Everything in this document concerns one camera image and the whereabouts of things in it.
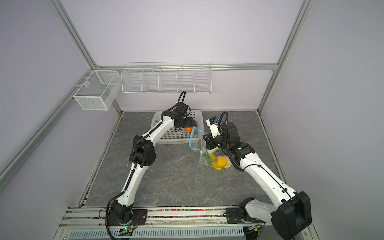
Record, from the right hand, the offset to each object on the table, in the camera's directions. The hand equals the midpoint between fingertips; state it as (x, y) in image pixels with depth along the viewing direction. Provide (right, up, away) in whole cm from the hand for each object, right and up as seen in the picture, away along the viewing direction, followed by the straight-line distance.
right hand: (204, 136), depth 77 cm
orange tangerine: (-10, +3, +28) cm, 30 cm away
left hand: (-9, +6, +25) cm, 27 cm away
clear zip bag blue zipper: (+7, -14, +11) cm, 19 cm away
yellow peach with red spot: (+9, -14, +6) cm, 18 cm away
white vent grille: (-48, -45, -6) cm, 67 cm away
